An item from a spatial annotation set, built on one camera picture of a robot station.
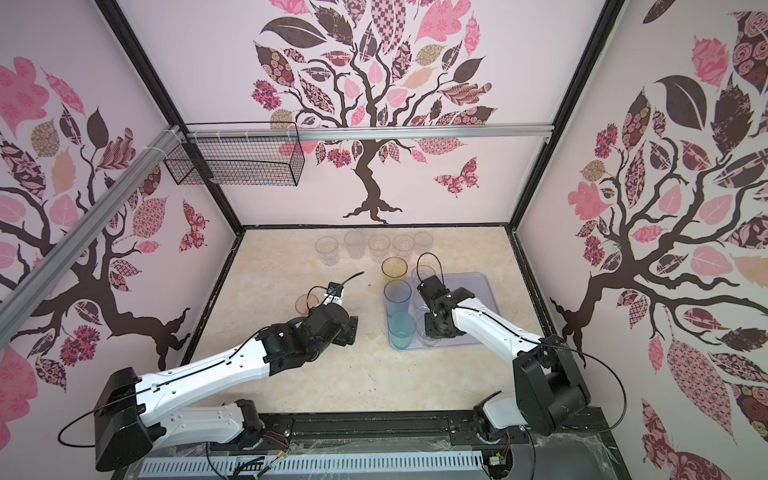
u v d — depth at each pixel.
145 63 0.75
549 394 0.42
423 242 1.06
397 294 1.02
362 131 0.92
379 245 1.10
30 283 0.52
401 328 0.89
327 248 1.10
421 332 0.82
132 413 0.39
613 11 0.68
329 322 0.56
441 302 0.63
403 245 1.10
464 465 0.70
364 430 0.76
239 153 0.95
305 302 0.95
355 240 1.07
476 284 1.07
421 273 0.71
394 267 0.90
